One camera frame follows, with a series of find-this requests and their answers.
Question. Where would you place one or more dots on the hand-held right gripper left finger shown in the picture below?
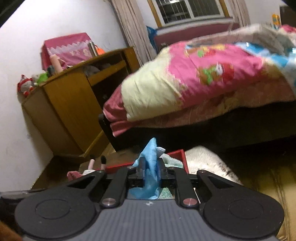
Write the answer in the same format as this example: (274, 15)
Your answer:
(140, 171)

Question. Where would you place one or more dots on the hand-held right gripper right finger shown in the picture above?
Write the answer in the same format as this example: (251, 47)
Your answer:
(161, 172)

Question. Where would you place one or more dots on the green terry towel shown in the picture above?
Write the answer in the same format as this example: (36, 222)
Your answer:
(172, 162)

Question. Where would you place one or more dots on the blue cloth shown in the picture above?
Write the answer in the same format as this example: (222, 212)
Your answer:
(150, 153)

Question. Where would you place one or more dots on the red cardboard box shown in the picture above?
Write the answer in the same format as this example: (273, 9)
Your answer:
(178, 154)

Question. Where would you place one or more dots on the dark wooden bed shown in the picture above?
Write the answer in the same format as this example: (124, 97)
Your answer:
(185, 136)

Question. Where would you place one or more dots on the pink floral bed sheet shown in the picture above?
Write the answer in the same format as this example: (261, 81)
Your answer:
(208, 111)

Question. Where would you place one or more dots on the pink cartoon quilt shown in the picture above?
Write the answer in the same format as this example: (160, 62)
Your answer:
(175, 81)

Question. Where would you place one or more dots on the wooden desk cabinet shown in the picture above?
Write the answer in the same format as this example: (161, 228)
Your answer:
(64, 111)

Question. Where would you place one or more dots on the red snowman plush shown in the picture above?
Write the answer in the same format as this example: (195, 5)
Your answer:
(25, 84)

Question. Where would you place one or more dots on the grey cloth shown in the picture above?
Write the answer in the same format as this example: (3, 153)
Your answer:
(94, 68)

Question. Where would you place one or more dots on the white plush toy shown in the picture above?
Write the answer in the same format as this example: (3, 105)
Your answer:
(35, 79)

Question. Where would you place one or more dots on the green plush toy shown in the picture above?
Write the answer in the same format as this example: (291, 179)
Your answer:
(43, 77)

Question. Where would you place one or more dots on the orange plastic item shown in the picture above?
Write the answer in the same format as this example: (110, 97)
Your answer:
(100, 51)

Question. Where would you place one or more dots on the small dark tin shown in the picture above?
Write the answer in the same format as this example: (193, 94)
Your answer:
(50, 70)

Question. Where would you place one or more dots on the steel thermos flask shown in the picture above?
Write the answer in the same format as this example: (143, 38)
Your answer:
(93, 49)

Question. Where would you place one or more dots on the blue bag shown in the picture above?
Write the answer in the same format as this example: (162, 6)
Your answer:
(152, 37)

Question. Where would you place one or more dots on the beige curtain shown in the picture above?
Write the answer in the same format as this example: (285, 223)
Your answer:
(134, 34)
(239, 12)

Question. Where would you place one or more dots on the pink covered box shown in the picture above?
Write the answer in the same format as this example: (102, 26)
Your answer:
(67, 48)

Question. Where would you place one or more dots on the barred window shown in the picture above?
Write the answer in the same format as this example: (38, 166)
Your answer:
(189, 10)

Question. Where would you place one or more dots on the white blue-checked quilt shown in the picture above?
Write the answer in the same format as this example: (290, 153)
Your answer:
(266, 44)

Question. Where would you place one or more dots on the yellow carton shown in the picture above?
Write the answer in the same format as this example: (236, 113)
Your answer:
(275, 21)

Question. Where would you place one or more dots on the dark wooden furniture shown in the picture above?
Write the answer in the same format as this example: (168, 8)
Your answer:
(288, 15)

